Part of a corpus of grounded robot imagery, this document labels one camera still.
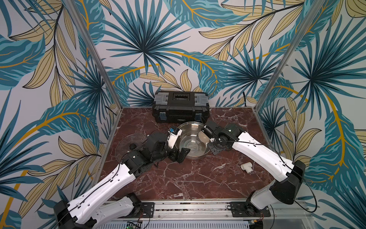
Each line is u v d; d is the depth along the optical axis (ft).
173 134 1.92
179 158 1.99
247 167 2.80
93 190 1.35
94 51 2.75
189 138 3.20
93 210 1.32
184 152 1.98
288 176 1.34
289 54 2.82
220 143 1.67
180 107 3.20
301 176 1.33
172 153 1.96
